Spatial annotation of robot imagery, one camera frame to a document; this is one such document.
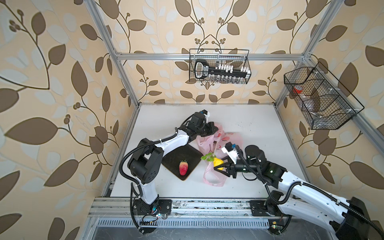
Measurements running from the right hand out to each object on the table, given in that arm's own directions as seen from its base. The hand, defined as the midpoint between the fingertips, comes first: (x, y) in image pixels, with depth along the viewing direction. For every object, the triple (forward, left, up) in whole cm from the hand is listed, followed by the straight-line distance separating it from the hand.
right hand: (216, 166), depth 70 cm
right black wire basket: (+24, -55, +17) cm, 62 cm away
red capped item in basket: (+41, -52, +12) cm, 68 cm away
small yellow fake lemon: (+1, 0, +3) cm, 4 cm away
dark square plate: (+12, +25, -18) cm, 33 cm away
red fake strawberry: (+6, +17, -13) cm, 22 cm away
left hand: (+23, -5, 0) cm, 24 cm away
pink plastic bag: (+15, 0, -4) cm, 15 cm away
